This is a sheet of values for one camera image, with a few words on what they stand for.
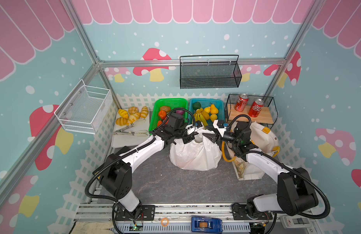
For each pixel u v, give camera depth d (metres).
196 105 1.13
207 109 1.15
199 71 0.97
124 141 1.03
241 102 0.91
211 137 0.73
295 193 0.43
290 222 0.70
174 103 1.15
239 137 0.65
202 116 1.11
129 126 1.08
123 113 1.16
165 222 0.72
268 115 0.99
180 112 1.11
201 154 0.81
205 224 0.67
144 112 1.16
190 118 1.02
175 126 0.65
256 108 0.87
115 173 0.46
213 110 1.13
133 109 1.16
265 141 0.86
